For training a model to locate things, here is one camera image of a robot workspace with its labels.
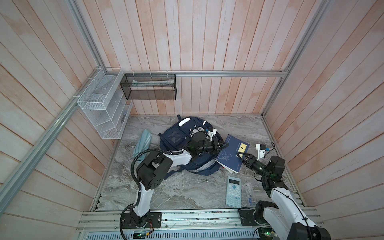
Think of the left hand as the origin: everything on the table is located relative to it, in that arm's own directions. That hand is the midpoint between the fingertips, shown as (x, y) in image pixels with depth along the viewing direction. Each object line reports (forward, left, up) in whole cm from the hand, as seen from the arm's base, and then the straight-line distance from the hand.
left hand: (229, 147), depth 80 cm
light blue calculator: (-19, -3, -18) cm, 26 cm away
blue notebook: (-5, +2, -2) cm, 5 cm away
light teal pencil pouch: (+10, +52, -12) cm, 55 cm away
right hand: (-2, -5, -3) cm, 7 cm away
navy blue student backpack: (+15, +32, -12) cm, 38 cm away
